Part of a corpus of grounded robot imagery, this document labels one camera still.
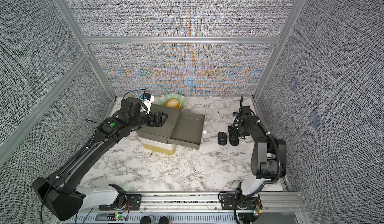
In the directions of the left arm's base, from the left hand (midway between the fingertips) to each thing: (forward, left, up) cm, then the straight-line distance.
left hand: (163, 113), depth 72 cm
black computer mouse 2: (-2, -40, -26) cm, 48 cm away
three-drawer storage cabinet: (-5, +6, -14) cm, 17 cm away
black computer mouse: (0, -33, -27) cm, 43 cm away
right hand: (+3, -42, -22) cm, 48 cm away
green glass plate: (+34, -7, -25) cm, 43 cm away
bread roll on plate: (+26, -2, -22) cm, 34 cm away
